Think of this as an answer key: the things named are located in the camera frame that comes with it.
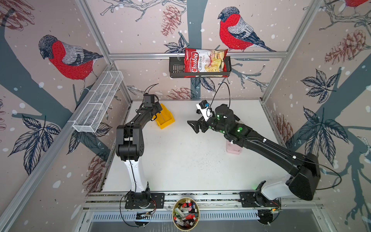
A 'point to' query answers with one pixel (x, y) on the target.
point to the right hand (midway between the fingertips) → (191, 119)
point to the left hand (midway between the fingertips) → (157, 105)
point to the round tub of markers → (185, 214)
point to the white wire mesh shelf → (97, 102)
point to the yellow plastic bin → (164, 118)
